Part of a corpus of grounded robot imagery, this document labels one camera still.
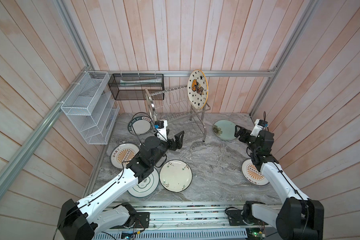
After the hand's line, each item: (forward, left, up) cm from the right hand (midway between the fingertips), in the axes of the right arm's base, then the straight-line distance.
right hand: (241, 127), depth 83 cm
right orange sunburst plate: (-18, -8, -22) cm, 30 cm away
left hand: (-11, +36, +8) cm, 39 cm away
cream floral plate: (-21, +37, -21) cm, 48 cm away
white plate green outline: (-28, +54, -22) cm, 64 cm away
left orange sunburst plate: (-6, +74, -21) cm, 77 cm away
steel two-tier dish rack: (+31, +41, -12) cm, 53 cm away
